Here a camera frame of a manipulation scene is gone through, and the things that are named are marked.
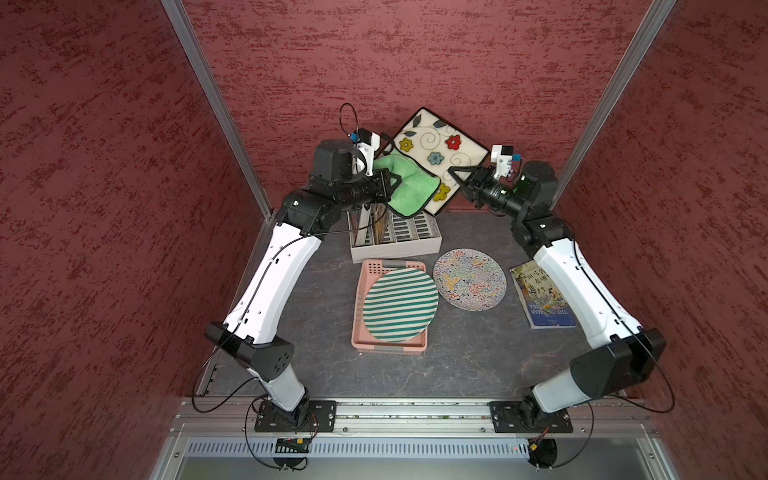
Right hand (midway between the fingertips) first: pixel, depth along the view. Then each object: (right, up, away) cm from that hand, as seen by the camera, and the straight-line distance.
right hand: (443, 176), depth 66 cm
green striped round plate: (-9, -35, +23) cm, 43 cm away
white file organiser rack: (-7, -14, +47) cm, 49 cm away
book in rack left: (-21, -10, +37) cm, 44 cm away
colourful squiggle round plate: (+15, -28, +34) cm, 47 cm away
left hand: (-10, -2, -1) cm, 11 cm away
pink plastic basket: (-20, -45, +20) cm, 53 cm away
